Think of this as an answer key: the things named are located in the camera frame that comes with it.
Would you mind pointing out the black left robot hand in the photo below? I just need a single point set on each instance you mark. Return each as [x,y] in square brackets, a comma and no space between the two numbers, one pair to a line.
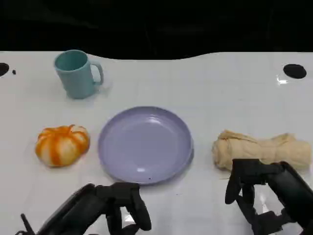
[80,210]

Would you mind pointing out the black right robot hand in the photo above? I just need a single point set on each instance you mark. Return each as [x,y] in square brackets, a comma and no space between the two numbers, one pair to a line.
[291,188]

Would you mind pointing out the beige towel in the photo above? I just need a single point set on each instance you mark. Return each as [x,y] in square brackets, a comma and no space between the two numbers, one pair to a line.
[256,148]

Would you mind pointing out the orange and white bread roll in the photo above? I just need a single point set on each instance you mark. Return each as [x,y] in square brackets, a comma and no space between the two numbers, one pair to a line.
[61,147]

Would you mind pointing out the lilac plate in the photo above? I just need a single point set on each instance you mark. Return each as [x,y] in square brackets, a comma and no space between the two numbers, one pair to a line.
[146,144]

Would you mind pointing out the black table grommet hole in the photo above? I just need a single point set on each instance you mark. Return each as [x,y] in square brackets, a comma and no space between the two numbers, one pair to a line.
[3,70]
[294,71]

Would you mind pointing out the pale green mug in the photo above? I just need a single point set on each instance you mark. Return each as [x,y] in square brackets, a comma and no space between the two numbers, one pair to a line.
[74,80]

